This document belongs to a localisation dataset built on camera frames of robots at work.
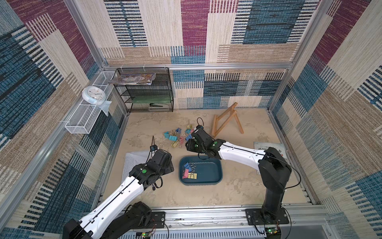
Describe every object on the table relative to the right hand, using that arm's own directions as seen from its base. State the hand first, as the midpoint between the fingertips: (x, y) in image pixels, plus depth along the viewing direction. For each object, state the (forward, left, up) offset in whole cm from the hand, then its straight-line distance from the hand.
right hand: (186, 144), depth 87 cm
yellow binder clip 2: (+6, +9, -10) cm, 15 cm away
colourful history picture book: (+4, -60, -12) cm, 61 cm away
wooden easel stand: (+17, -28, +9) cm, 34 cm away
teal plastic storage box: (-11, -14, -15) cm, 23 cm away
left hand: (-12, +10, 0) cm, 16 cm away
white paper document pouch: (-4, +34, -10) cm, 36 cm away
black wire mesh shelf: (+38, +22, +3) cm, 44 cm away
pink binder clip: (-14, 0, -9) cm, 17 cm away
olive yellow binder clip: (+21, -1, -10) cm, 23 cm away
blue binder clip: (-9, -1, -10) cm, 14 cm away
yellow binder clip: (-15, -3, -10) cm, 18 cm away
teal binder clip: (+10, +10, -8) cm, 16 cm away
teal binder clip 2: (+14, +14, -10) cm, 22 cm away
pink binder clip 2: (+8, +3, -7) cm, 11 cm away
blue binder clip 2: (+17, +6, -9) cm, 20 cm away
